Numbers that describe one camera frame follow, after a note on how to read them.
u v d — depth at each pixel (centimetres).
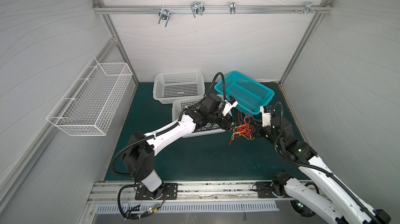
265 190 73
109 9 77
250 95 112
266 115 65
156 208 69
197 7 76
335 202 44
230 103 67
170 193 73
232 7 78
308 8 76
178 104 98
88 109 67
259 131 65
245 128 77
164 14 79
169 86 118
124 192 75
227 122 66
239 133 76
